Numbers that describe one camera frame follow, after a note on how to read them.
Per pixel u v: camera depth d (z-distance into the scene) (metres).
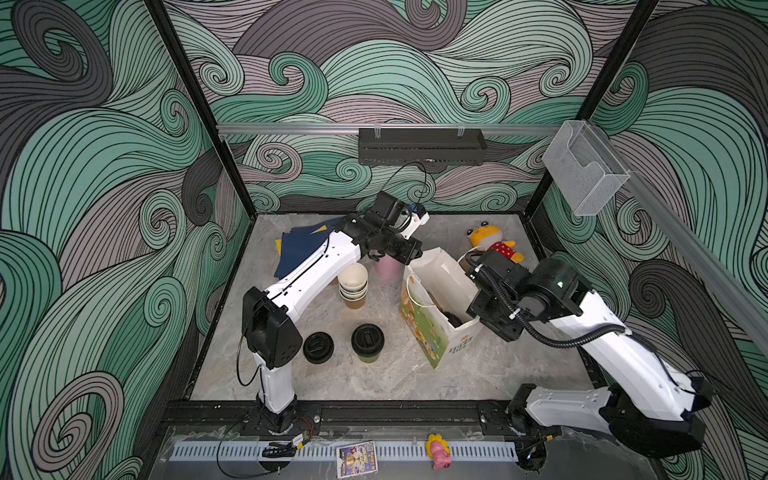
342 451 0.67
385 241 0.63
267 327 0.44
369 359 0.79
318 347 0.84
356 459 0.67
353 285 0.87
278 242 1.01
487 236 1.07
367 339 0.75
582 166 0.80
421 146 0.95
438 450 0.67
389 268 0.99
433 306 0.66
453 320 0.66
